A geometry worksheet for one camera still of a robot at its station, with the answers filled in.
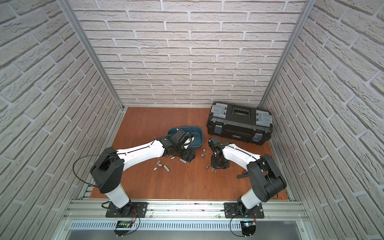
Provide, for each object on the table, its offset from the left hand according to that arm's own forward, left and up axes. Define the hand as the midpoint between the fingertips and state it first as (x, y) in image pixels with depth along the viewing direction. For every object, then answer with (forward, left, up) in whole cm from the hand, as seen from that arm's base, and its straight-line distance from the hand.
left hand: (192, 152), depth 86 cm
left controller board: (-33, +34, -11) cm, 49 cm away
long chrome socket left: (-6, +15, -8) cm, 18 cm away
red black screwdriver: (-11, -31, -7) cm, 34 cm away
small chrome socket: (0, +12, -8) cm, 14 cm away
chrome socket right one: (-6, -9, -6) cm, 13 cm away
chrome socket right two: (-8, -14, -7) cm, 18 cm away
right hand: (-5, -17, -7) cm, 19 cm away
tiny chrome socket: (-6, +22, -8) cm, 24 cm away
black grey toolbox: (+16, -30, +9) cm, 35 cm away
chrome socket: (+5, -8, -6) cm, 11 cm away
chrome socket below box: (+1, -7, -6) cm, 9 cm away
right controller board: (-36, -28, -8) cm, 46 cm away
